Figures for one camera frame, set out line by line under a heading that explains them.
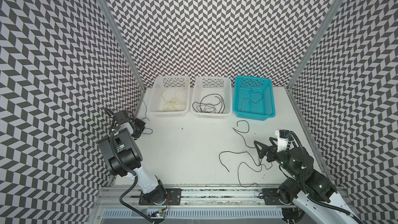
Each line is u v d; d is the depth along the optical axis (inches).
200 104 42.5
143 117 37.1
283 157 24.3
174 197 28.5
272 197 28.3
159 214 26.2
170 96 44.3
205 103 42.7
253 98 44.0
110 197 29.3
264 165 31.7
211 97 44.0
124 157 18.9
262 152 25.2
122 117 29.1
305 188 19.8
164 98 44.2
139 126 33.3
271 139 28.9
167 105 38.9
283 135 23.5
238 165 31.7
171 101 41.1
